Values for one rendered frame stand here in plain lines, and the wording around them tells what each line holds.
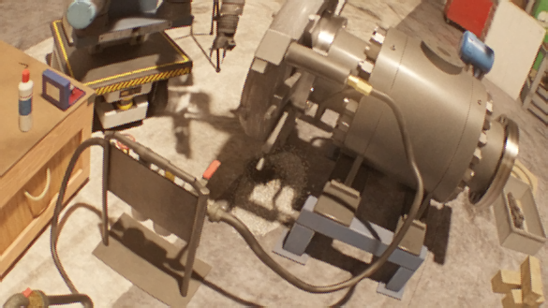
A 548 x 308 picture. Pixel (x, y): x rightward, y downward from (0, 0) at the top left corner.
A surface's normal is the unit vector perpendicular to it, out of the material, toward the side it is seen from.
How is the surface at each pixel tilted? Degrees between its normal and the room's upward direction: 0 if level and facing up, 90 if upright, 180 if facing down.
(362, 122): 93
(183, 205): 90
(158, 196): 90
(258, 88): 91
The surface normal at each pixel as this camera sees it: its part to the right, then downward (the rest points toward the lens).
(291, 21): -0.09, -0.10
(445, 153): -0.29, 0.39
